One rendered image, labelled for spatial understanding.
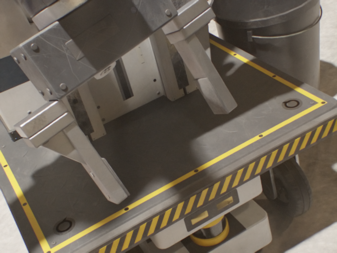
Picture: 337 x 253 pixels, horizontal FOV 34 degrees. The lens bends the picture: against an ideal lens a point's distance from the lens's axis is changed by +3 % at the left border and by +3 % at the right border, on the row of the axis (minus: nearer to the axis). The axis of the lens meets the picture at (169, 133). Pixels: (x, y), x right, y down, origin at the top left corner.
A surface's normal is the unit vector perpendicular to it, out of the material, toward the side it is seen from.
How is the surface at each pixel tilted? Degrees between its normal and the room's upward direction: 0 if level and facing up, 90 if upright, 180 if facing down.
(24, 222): 0
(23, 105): 90
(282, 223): 0
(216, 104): 96
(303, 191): 73
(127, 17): 67
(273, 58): 93
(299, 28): 93
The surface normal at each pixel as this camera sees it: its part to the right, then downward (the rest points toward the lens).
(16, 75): 0.46, 0.43
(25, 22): 0.70, -0.11
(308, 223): -0.23, -0.79
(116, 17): 0.42, 0.03
